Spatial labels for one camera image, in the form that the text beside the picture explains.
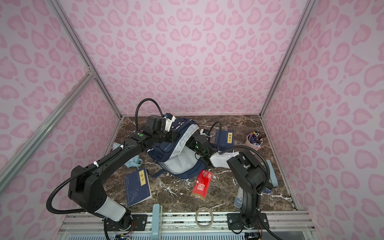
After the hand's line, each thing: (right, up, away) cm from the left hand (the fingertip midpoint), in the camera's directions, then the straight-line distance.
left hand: (180, 131), depth 82 cm
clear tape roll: (+13, -45, -11) cm, 48 cm away
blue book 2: (+29, -5, +19) cm, 35 cm away
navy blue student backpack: (-4, -13, -3) cm, 14 cm away
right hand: (+4, -5, +11) cm, 12 cm away
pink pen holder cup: (+44, -5, +8) cm, 45 cm away
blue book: (-24, -32, +2) cm, 40 cm away
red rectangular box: (+12, -30, +3) cm, 33 cm away
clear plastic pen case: (+31, -36, -3) cm, 48 cm away
